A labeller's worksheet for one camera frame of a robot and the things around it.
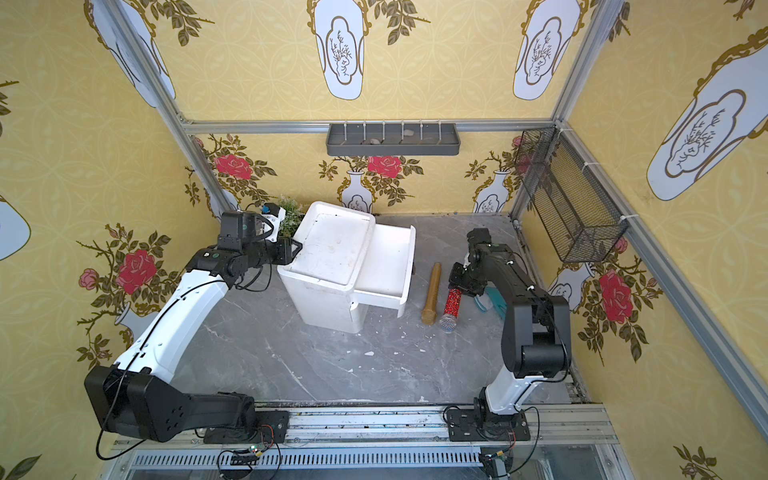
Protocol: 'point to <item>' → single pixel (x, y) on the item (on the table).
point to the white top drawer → (388, 269)
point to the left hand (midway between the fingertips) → (295, 244)
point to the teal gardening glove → (490, 298)
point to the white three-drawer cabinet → (319, 282)
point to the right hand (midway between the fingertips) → (448, 285)
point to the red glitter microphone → (448, 321)
